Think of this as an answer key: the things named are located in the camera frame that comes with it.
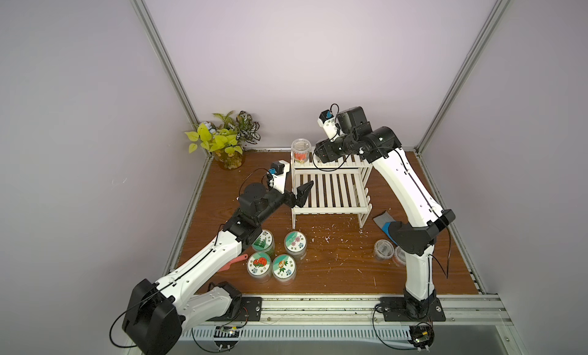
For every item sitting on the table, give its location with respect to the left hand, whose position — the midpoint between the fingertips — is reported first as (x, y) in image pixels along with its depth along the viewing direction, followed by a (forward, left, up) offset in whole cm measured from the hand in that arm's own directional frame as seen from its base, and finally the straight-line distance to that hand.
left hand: (303, 177), depth 70 cm
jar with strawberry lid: (-21, +15, -22) cm, 34 cm away
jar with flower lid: (-13, +3, -23) cm, 26 cm away
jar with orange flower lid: (-21, +6, -23) cm, 32 cm away
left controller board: (-38, +25, -34) cm, 56 cm away
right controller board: (-38, -37, -32) cm, 62 cm away
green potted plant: (+28, +34, -11) cm, 45 cm away
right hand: (+12, -7, +5) cm, 15 cm away
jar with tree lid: (-12, +14, -23) cm, 29 cm away
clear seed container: (-13, -29, -25) cm, 41 cm away
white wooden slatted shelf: (+9, -15, -18) cm, 25 cm away
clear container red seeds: (+11, +1, +2) cm, 11 cm away
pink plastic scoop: (-25, +15, 0) cm, 29 cm away
